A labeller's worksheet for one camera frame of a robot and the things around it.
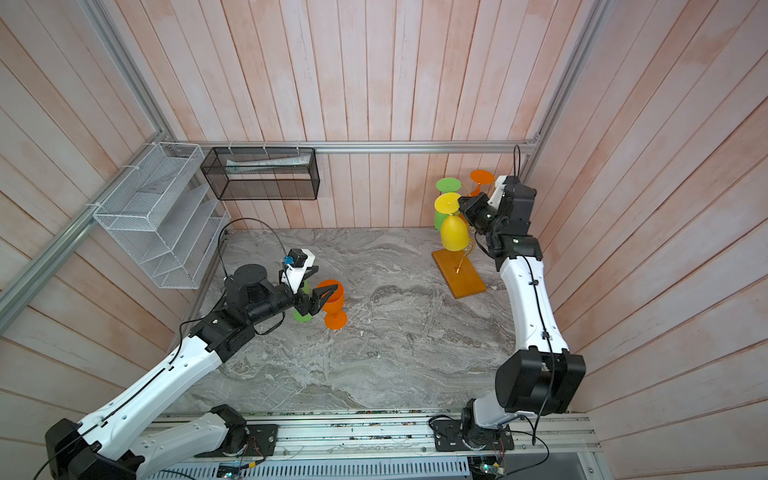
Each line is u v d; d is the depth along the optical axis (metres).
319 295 0.62
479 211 0.66
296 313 0.65
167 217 0.74
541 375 0.42
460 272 1.06
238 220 0.55
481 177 0.89
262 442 0.73
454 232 0.82
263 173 1.06
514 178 0.67
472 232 0.68
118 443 0.39
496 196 0.67
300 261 0.58
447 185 0.88
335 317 0.95
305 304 0.62
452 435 0.73
